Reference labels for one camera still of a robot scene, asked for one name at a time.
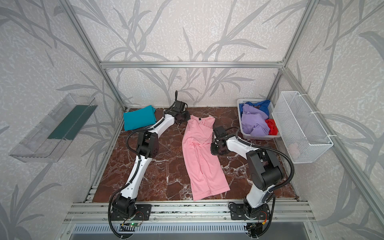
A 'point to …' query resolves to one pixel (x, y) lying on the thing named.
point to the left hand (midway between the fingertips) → (191, 111)
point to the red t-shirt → (271, 124)
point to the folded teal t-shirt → (140, 117)
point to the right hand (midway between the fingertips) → (214, 147)
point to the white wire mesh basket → (303, 137)
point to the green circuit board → (134, 224)
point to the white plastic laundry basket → (245, 136)
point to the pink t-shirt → (206, 176)
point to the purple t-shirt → (253, 121)
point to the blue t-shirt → (262, 105)
